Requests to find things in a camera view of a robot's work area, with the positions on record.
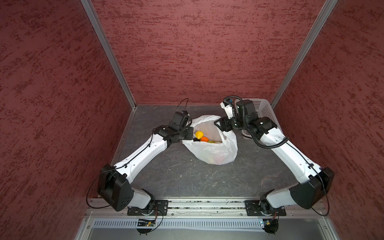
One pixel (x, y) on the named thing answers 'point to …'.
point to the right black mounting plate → (257, 208)
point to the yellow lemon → (199, 134)
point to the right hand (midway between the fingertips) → (219, 123)
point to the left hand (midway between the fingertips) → (189, 135)
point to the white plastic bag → (210, 144)
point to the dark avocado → (196, 139)
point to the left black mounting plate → (155, 207)
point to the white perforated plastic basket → (263, 109)
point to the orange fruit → (204, 139)
